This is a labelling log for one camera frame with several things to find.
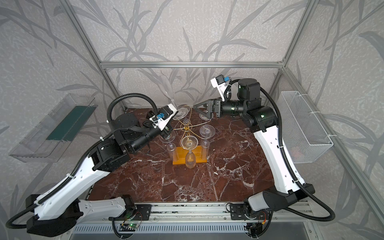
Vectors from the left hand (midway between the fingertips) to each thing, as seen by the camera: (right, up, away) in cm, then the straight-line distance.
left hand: (177, 106), depth 55 cm
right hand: (+9, +2, +3) cm, 9 cm away
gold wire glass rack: (+2, -9, +15) cm, 17 cm away
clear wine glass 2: (+11, -4, +17) cm, 21 cm away
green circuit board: (-27, -57, +17) cm, 66 cm away
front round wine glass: (+4, -15, +7) cm, 17 cm away
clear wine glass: (-19, +25, +74) cm, 81 cm away
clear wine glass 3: (+11, -10, +11) cm, 19 cm away
